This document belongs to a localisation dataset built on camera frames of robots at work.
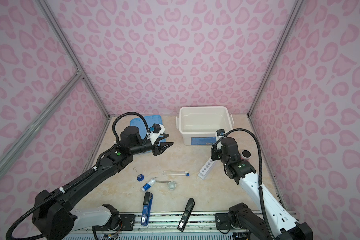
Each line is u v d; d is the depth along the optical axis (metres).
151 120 1.17
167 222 0.75
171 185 0.84
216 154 0.69
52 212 0.39
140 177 0.88
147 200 0.76
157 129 0.60
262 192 0.45
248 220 0.57
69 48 0.82
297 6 0.69
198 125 1.12
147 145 0.64
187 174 0.88
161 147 0.64
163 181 0.88
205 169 0.87
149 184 0.83
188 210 0.73
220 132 0.68
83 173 0.48
